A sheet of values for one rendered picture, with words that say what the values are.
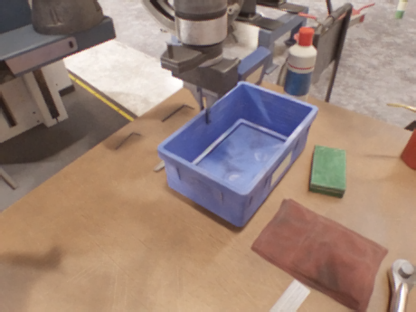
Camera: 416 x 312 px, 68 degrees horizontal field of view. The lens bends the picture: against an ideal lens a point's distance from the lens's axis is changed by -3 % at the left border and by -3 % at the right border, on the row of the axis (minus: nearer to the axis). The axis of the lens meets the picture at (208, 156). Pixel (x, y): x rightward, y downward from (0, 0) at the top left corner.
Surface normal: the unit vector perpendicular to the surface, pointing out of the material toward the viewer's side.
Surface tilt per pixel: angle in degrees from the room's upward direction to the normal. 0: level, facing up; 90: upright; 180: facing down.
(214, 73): 90
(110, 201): 0
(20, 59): 90
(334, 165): 0
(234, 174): 0
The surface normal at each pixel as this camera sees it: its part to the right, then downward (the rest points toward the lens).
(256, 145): -0.03, -0.73
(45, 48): 0.71, 0.47
